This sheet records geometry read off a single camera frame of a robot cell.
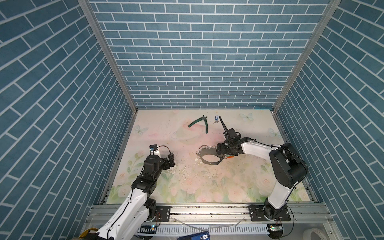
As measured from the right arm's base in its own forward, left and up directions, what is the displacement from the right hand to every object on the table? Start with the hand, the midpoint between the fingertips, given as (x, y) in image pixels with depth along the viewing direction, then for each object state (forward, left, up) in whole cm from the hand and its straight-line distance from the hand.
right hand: (220, 149), depth 96 cm
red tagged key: (-4, -6, -1) cm, 8 cm away
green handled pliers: (+28, +13, 0) cm, 31 cm away
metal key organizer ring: (0, +8, -2) cm, 8 cm away
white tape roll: (-41, -40, -3) cm, 57 cm away
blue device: (-46, +8, +2) cm, 46 cm away
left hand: (-11, +31, +9) cm, 34 cm away
